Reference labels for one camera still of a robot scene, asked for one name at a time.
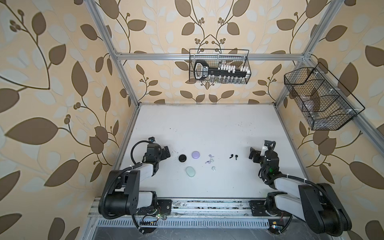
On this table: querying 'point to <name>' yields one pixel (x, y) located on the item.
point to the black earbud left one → (232, 155)
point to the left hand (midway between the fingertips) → (161, 148)
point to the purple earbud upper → (210, 155)
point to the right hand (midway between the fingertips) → (260, 151)
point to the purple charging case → (195, 154)
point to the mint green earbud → (213, 168)
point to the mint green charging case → (190, 171)
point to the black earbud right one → (236, 156)
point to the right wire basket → (324, 103)
